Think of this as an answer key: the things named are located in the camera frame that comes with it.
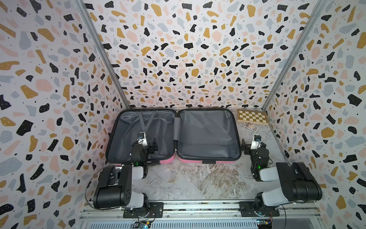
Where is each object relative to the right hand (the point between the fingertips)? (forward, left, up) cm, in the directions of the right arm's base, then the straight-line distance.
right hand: (252, 139), depth 90 cm
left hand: (-2, +65, +1) cm, 65 cm away
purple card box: (+18, -7, -10) cm, 22 cm away
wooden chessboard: (+27, -9, -8) cm, 29 cm away
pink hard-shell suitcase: (+6, +41, -6) cm, 42 cm away
